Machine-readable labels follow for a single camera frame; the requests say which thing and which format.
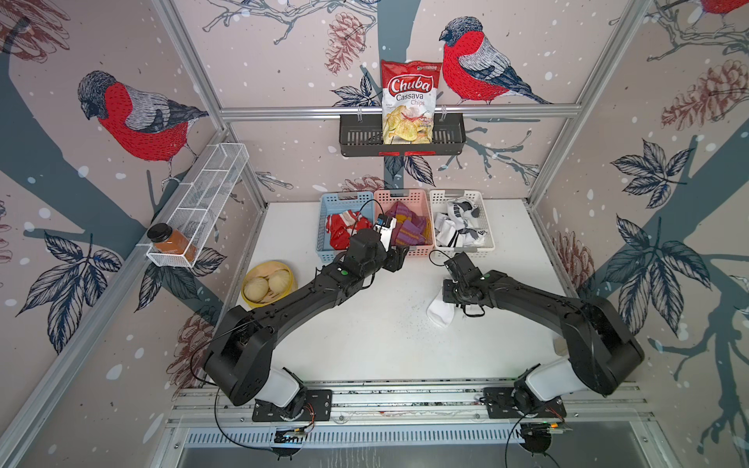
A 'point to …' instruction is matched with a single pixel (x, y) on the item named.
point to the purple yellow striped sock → (410, 228)
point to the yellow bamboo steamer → (266, 284)
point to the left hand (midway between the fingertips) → (406, 239)
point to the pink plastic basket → (418, 202)
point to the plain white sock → (440, 312)
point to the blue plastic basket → (333, 204)
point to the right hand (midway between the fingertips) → (447, 290)
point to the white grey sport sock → (463, 211)
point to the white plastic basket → (480, 239)
